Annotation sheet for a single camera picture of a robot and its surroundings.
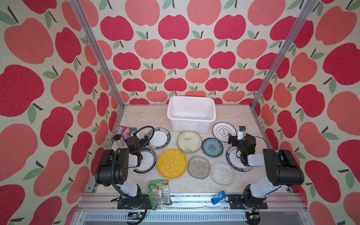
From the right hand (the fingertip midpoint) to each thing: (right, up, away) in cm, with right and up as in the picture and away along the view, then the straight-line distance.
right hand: (238, 135), depth 94 cm
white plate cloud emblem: (-9, +2, +10) cm, 14 cm away
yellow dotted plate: (-45, -17, -6) cm, 49 cm away
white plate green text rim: (-54, -3, +5) cm, 54 cm away
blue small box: (-20, -30, -21) cm, 42 cm away
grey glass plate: (-28, -19, -8) cm, 35 cm away
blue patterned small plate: (-17, -8, +2) cm, 19 cm away
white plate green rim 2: (-5, -14, -4) cm, 16 cm away
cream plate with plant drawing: (-33, -5, +3) cm, 34 cm away
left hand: (-68, -1, +1) cm, 68 cm away
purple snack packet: (-81, +2, +7) cm, 81 cm away
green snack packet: (-52, -29, -18) cm, 62 cm away
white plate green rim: (-61, -18, -4) cm, 64 cm away
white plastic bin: (-31, +16, +19) cm, 40 cm away
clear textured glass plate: (-14, -22, -10) cm, 28 cm away
